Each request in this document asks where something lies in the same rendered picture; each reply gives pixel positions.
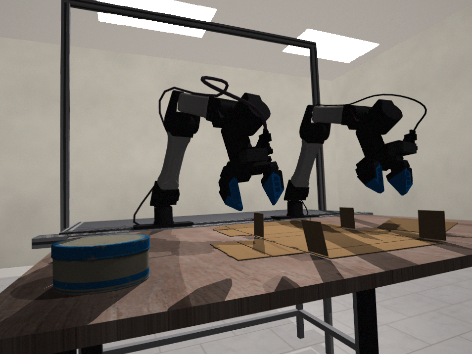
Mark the grey aluminium crossbar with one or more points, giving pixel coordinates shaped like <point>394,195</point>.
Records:
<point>45,241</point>

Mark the round tin with blue bands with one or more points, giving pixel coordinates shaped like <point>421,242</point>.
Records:
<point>100,263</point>

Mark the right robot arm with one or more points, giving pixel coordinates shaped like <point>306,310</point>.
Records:
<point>237,120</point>

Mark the dark grey metal crossbeam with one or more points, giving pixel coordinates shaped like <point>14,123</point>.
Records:
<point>149,15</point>

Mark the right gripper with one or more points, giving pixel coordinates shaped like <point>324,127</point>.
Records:
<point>234,173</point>

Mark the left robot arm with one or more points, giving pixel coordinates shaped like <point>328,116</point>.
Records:
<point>369,122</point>

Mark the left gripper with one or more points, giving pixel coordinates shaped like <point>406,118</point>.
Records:
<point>369,169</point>

